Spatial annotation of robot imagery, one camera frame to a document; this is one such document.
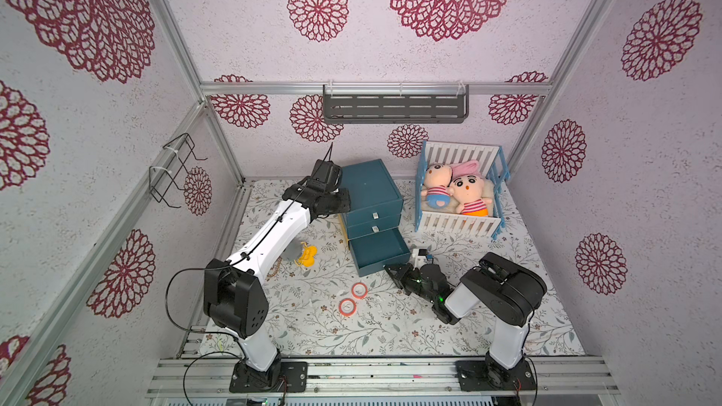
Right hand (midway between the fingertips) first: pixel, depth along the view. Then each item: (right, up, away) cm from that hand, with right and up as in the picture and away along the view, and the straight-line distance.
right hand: (386, 267), depth 92 cm
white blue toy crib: (+42, +37, +15) cm, 58 cm away
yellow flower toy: (-27, +3, +5) cm, 27 cm away
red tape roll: (-9, -7, -2) cm, 12 cm away
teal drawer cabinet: (-5, +14, 0) cm, 15 cm away
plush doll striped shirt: (+29, +26, +5) cm, 39 cm away
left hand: (-14, +21, -7) cm, 26 cm away
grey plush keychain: (-30, +6, -1) cm, 31 cm away
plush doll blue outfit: (+20, +30, +11) cm, 37 cm away
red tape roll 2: (-13, -11, -7) cm, 18 cm away
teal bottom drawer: (-5, +5, 0) cm, 7 cm away
